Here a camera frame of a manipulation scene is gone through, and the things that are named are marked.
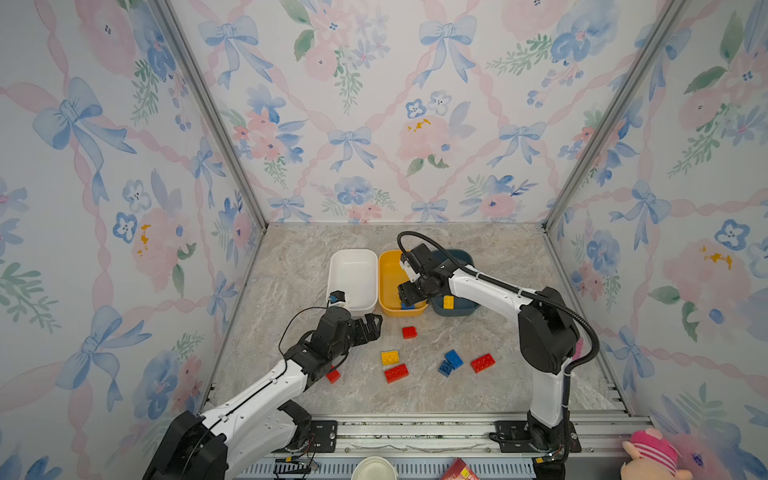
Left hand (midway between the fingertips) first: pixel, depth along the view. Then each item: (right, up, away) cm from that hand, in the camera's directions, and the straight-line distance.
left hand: (371, 319), depth 82 cm
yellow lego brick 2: (+24, +3, +13) cm, 27 cm away
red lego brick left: (-11, -16, +1) cm, 19 cm away
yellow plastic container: (+6, +11, +21) cm, 24 cm away
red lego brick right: (+32, -13, +3) cm, 34 cm away
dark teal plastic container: (+27, +2, +9) cm, 29 cm away
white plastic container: (-7, +11, +24) cm, 27 cm away
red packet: (+20, -30, -16) cm, 40 cm away
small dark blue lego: (+21, -14, +1) cm, 25 cm away
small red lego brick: (+11, -6, +10) cm, 16 cm away
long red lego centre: (+7, -15, +1) cm, 17 cm away
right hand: (+11, +7, +11) cm, 17 cm away
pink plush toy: (+63, -27, -16) cm, 71 cm away
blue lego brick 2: (+23, -12, +3) cm, 26 cm away
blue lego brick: (+9, +3, +3) cm, 10 cm away
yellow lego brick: (+5, -12, +4) cm, 14 cm away
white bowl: (+1, -34, -11) cm, 35 cm away
